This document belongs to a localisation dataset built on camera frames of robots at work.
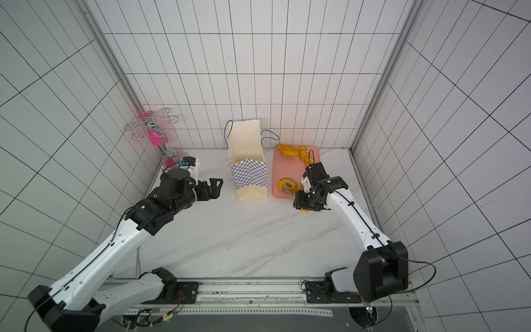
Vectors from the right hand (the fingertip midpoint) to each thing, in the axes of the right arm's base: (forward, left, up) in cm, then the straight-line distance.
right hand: (293, 203), depth 82 cm
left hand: (-1, +31, +12) cm, 34 cm away
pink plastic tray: (+32, -1, -15) cm, 35 cm away
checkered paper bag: (+11, +19, +11) cm, 25 cm away
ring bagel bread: (+18, 0, -11) cm, 21 cm away
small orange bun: (+39, +2, -9) cm, 40 cm away
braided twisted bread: (+37, -8, -11) cm, 40 cm away
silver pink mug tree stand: (+28, +65, +10) cm, 72 cm away
